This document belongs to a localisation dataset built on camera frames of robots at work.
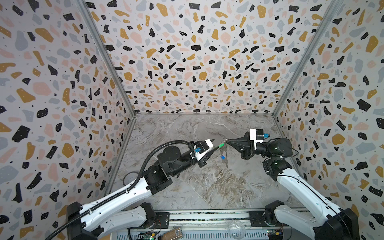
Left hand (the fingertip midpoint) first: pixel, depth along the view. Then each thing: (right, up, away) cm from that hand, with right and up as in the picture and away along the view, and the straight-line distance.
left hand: (216, 140), depth 57 cm
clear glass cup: (+11, -44, +14) cm, 48 cm away
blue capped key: (+8, -14, +40) cm, 43 cm away
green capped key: (+2, -2, +2) cm, 4 cm away
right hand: (+5, -1, +1) cm, 5 cm away
